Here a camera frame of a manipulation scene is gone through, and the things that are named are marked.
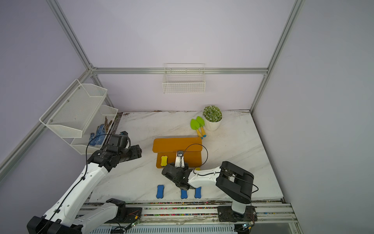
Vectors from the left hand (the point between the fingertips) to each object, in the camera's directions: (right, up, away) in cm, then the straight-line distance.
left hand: (135, 153), depth 79 cm
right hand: (+22, -9, +9) cm, 26 cm away
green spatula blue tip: (+39, +17, +35) cm, 55 cm away
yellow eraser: (+14, -7, +12) cm, 19 cm away
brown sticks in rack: (-25, +16, +16) cm, 34 cm away
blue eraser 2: (+27, -23, +1) cm, 35 cm away
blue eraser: (+13, -22, +2) cm, 26 cm away
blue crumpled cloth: (-27, +7, +9) cm, 29 cm away
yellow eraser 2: (+34, -3, -17) cm, 38 cm away
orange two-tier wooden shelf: (+17, +2, 0) cm, 17 cm away
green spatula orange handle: (+34, +15, +34) cm, 50 cm away
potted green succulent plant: (+46, +22, +20) cm, 55 cm away
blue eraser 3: (+35, -22, +1) cm, 41 cm away
